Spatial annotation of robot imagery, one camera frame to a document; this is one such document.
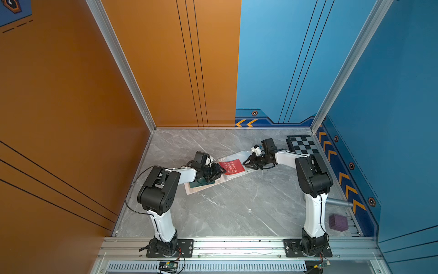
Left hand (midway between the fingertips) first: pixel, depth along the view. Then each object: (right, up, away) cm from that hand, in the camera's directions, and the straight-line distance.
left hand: (225, 170), depth 95 cm
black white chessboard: (+50, +15, +13) cm, 54 cm away
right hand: (+11, +3, +4) cm, 12 cm away
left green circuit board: (-23, -36, -24) cm, 49 cm away
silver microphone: (+57, -15, -8) cm, 60 cm away
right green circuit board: (+41, -34, -26) cm, 59 cm away
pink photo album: (+11, +8, +11) cm, 17 cm away
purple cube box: (+50, -20, -19) cm, 58 cm away
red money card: (+4, +2, +4) cm, 6 cm away
